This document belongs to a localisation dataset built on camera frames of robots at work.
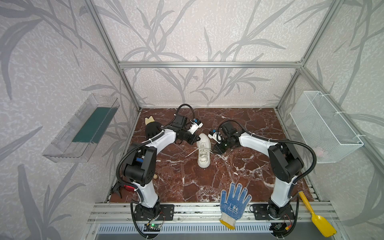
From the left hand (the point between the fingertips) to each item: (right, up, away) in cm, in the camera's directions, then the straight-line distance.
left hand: (201, 134), depth 91 cm
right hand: (+9, -7, +2) cm, 12 cm away
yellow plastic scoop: (+58, -41, -21) cm, 74 cm away
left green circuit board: (-23, -44, -19) cm, 53 cm away
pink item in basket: (+58, -7, -19) cm, 62 cm away
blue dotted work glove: (+17, -36, -16) cm, 42 cm away
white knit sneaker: (+2, -8, +3) cm, 8 cm away
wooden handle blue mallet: (-26, -24, -7) cm, 36 cm away
